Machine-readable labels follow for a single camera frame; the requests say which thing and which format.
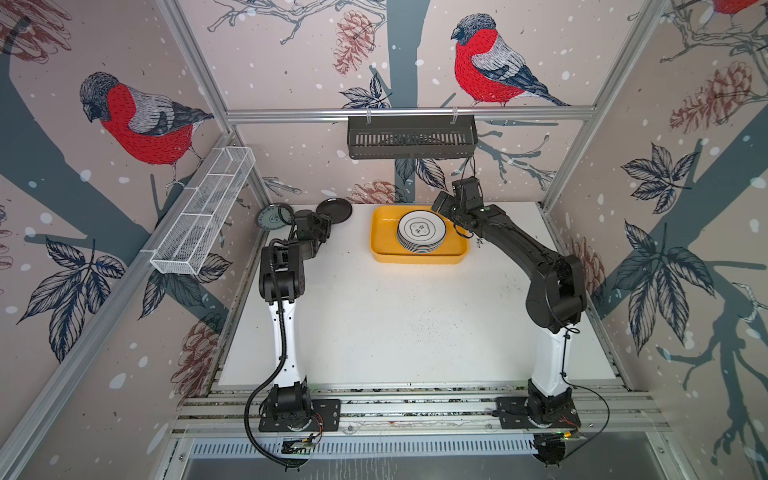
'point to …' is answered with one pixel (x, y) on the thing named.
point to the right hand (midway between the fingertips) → (442, 208)
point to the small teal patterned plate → (268, 216)
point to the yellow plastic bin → (384, 244)
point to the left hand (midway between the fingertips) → (332, 214)
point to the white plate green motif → (421, 227)
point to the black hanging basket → (405, 137)
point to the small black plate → (337, 209)
